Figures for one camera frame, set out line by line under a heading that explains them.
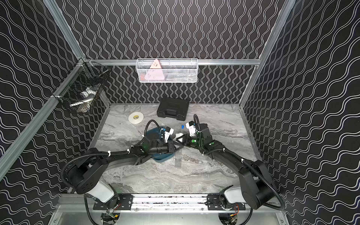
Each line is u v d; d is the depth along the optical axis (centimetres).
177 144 79
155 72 90
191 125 78
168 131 78
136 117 111
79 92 92
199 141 68
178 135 82
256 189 42
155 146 70
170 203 76
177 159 90
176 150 76
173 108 111
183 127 83
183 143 73
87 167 51
